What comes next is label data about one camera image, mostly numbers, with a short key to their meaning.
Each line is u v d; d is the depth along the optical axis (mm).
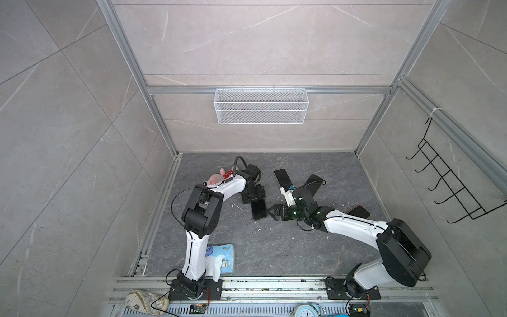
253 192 842
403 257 428
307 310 661
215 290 728
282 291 746
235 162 801
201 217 545
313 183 1116
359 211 953
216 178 995
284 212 760
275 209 765
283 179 1081
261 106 1002
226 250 781
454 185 660
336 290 730
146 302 681
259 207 923
